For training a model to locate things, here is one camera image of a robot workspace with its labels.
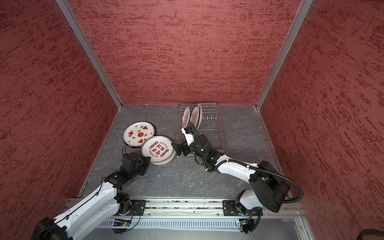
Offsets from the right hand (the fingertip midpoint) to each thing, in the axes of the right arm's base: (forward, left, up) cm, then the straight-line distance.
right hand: (177, 143), depth 79 cm
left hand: (-4, +15, -11) cm, 20 cm away
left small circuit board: (-33, +31, -20) cm, 50 cm away
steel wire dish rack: (+21, -22, -12) cm, 33 cm away
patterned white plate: (+4, +13, -13) cm, 19 cm away
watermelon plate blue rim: (+16, +31, -14) cm, 38 cm away
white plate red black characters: (-5, +8, -13) cm, 16 cm away
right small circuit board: (-36, -35, -19) cm, 54 cm away
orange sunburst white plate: (+29, -3, -12) cm, 32 cm away
